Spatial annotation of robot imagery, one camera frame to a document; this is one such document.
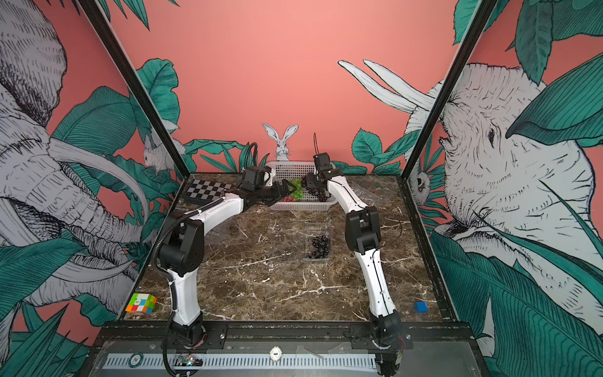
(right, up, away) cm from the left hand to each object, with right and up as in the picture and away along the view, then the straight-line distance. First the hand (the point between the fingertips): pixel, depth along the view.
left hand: (294, 188), depth 93 cm
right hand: (+7, +6, +13) cm, 16 cm away
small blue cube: (+45, -41, -14) cm, 63 cm away
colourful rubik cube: (-49, -38, -17) cm, 65 cm away
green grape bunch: (+1, -2, +14) cm, 14 cm away
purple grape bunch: (+12, -2, +10) cm, 16 cm away
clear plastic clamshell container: (+7, -18, +7) cm, 20 cm away
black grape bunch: (+11, -23, -1) cm, 26 cm away
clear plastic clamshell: (+37, 0, +22) cm, 43 cm away
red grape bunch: (-2, -4, -6) cm, 8 cm away
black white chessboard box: (-44, 0, +18) cm, 48 cm away
